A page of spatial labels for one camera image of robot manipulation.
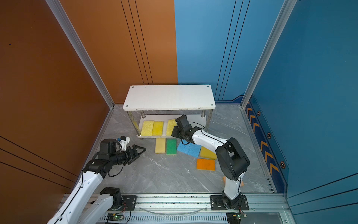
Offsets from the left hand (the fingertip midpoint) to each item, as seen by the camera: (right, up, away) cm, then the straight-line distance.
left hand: (143, 151), depth 77 cm
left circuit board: (-12, -32, -7) cm, 35 cm away
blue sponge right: (+30, -3, +15) cm, 33 cm away
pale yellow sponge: (+7, -1, +17) cm, 19 cm away
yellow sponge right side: (+38, -5, +16) cm, 41 cm away
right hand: (+15, +9, +14) cm, 23 cm away
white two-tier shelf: (+7, +23, -5) cm, 24 cm away
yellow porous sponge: (+14, +15, +18) cm, 28 cm away
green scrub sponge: (+14, -1, +17) cm, 22 cm away
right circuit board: (+49, -32, -7) cm, 59 cm away
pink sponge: (+46, -18, +3) cm, 50 cm away
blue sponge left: (+22, -2, +17) cm, 28 cm away
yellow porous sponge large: (-3, +11, +19) cm, 23 cm away
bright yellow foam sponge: (+5, +11, +18) cm, 22 cm away
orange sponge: (+36, -10, +8) cm, 39 cm away
